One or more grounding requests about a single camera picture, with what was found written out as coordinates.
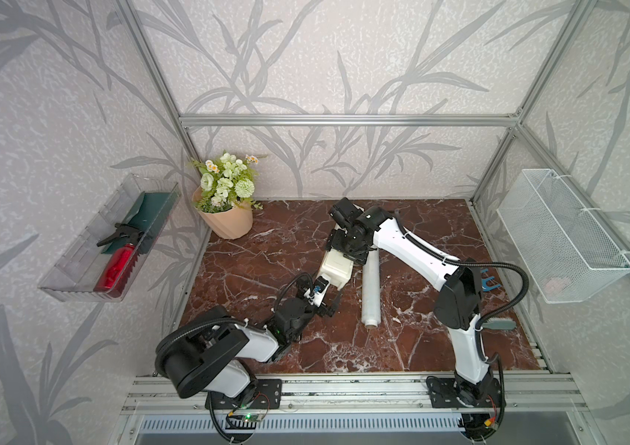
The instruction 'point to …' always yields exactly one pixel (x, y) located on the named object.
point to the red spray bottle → (118, 272)
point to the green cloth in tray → (149, 210)
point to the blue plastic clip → (485, 286)
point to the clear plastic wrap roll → (371, 288)
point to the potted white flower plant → (223, 196)
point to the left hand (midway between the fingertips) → (329, 280)
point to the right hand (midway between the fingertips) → (333, 252)
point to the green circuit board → (251, 417)
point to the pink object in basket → (556, 286)
